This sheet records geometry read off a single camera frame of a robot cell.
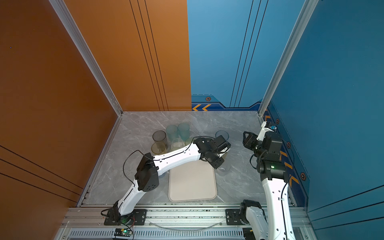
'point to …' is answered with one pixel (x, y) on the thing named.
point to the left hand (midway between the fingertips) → (220, 161)
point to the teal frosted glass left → (172, 132)
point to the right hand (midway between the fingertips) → (246, 133)
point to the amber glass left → (159, 147)
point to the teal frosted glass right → (183, 128)
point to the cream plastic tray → (195, 181)
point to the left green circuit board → (122, 232)
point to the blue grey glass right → (222, 133)
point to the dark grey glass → (160, 136)
